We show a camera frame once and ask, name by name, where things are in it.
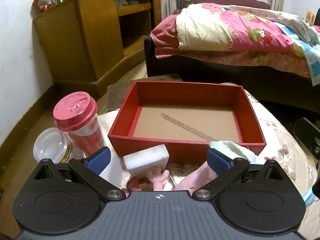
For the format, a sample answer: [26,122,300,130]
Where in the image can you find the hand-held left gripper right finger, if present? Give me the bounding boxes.
[191,148,288,202]

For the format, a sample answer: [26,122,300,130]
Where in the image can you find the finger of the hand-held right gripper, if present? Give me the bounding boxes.
[294,117,320,161]

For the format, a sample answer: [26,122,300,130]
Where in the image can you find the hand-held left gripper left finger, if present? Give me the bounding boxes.
[32,147,126,203]

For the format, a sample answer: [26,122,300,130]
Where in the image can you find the plain white sponge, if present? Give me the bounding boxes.
[100,152,128,182]

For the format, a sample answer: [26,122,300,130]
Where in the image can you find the light green towel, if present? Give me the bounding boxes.
[209,141,258,166]

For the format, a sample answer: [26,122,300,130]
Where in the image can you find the speckled white sponge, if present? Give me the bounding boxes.
[123,144,170,177]

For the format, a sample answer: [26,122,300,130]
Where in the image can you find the red cardboard box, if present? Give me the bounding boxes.
[108,81,266,164]

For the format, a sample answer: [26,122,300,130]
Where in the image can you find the pink pig plush toy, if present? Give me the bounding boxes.
[126,161,218,193]

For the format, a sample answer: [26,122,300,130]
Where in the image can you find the blue face mask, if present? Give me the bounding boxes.
[301,187,316,207]

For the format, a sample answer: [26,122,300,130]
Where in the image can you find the pink lidded paper cup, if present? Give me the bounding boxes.
[53,91,105,157]

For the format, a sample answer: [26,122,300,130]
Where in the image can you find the clear glass jar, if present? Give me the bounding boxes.
[33,127,75,164]

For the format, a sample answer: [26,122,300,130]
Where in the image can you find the dark wooden bed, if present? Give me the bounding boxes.
[144,0,320,113]

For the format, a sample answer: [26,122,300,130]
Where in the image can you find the pink floral bed sheet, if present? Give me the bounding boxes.
[154,45,313,79]

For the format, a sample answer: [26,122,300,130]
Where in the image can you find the wooden desk cabinet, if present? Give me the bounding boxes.
[32,0,163,98]

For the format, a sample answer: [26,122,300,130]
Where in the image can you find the pink printed quilt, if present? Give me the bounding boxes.
[150,2,308,55]

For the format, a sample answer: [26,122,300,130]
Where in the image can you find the grey cloth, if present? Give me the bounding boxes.
[115,0,140,7]

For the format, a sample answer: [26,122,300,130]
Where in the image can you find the red and white plush doll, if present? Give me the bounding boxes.
[32,0,55,13]

